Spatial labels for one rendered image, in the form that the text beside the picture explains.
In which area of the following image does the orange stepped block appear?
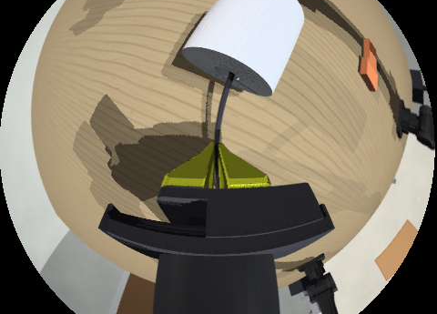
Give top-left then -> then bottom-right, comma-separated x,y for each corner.
360,38 -> 378,92

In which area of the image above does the white cylinder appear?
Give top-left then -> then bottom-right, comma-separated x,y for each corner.
182,0 -> 304,96

